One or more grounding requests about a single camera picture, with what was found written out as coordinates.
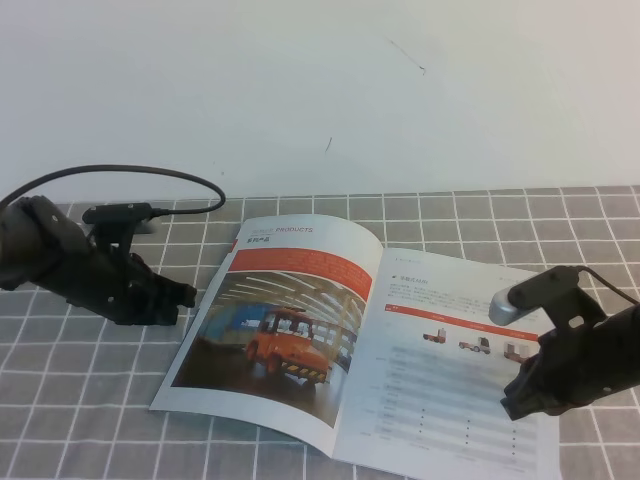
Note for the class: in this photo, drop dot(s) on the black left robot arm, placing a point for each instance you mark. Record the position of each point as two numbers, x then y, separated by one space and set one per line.
28 236

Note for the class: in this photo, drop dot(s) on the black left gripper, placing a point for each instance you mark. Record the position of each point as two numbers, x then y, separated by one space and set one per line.
97 273

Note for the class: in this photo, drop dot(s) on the grey checkered tablecloth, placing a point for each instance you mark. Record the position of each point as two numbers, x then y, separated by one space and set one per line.
76 389

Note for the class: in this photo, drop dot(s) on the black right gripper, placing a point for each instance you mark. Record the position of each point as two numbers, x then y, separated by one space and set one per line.
575 369

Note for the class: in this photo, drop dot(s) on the white logistics brochure book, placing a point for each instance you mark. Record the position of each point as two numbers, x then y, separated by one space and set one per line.
380 357

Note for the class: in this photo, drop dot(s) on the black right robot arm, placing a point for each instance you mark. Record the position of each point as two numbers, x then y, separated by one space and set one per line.
576 367

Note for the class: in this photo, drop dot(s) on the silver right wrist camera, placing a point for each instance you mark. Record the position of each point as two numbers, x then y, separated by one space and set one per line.
555 291

